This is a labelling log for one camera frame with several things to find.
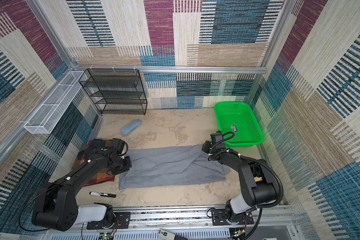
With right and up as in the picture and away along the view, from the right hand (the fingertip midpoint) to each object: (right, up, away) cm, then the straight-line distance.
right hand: (205, 147), depth 95 cm
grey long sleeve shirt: (-30, -11, -5) cm, 33 cm away
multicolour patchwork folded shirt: (-46, -4, -36) cm, 59 cm away
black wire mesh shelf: (-63, +39, +15) cm, 76 cm away
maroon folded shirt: (-73, -4, -3) cm, 73 cm away
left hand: (-44, -9, -9) cm, 46 cm away
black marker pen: (-57, -23, -14) cm, 63 cm away
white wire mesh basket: (-78, +17, -24) cm, 84 cm away
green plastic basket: (+26, +19, +14) cm, 35 cm away
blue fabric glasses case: (-52, +13, +12) cm, 54 cm away
